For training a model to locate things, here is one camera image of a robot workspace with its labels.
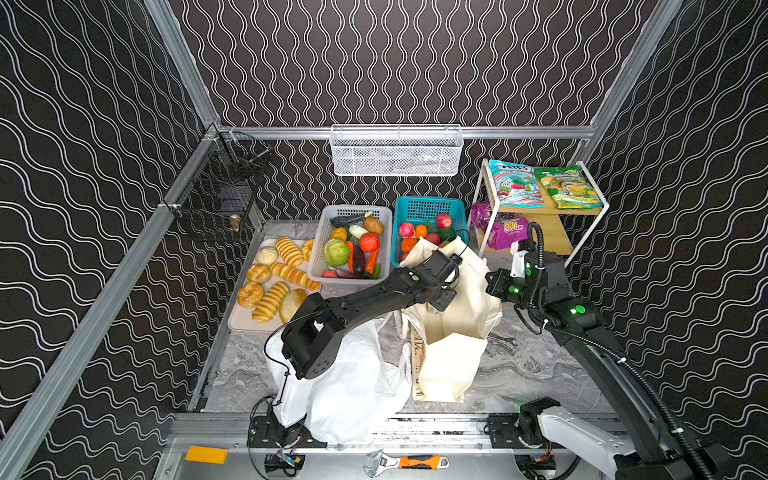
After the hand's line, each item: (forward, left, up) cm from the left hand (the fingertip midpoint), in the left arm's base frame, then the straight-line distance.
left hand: (455, 293), depth 84 cm
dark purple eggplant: (+18, +30, -8) cm, 36 cm away
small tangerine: (+31, +8, -6) cm, 33 cm away
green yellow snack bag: (+20, -29, +21) cm, 41 cm away
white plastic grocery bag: (-24, +24, -7) cm, 34 cm away
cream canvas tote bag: (-21, +5, +12) cm, 25 cm away
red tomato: (+23, +27, -4) cm, 35 cm away
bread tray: (+7, +56, -8) cm, 57 cm away
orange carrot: (+19, +26, -9) cm, 33 cm away
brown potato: (+32, +26, -5) cm, 42 cm away
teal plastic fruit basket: (+43, +7, -6) cm, 44 cm away
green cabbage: (+18, +37, -3) cm, 41 cm away
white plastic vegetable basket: (+38, +43, -3) cm, 57 cm away
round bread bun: (+3, +63, -7) cm, 64 cm away
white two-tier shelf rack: (+25, -38, +1) cm, 45 cm away
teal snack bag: (+20, -15, +22) cm, 33 cm away
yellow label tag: (-39, +61, -13) cm, 74 cm away
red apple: (+28, +14, -3) cm, 32 cm away
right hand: (-1, -6, +10) cm, 12 cm away
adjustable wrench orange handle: (-39, +19, -14) cm, 45 cm away
